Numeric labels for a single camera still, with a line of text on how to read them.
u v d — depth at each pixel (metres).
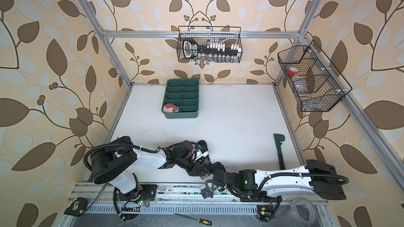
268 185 0.52
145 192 0.74
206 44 0.81
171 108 0.96
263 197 0.63
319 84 0.72
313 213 0.67
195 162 0.74
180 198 0.74
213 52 0.83
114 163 0.46
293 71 0.81
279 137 0.91
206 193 0.64
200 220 0.67
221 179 0.56
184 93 1.08
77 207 0.68
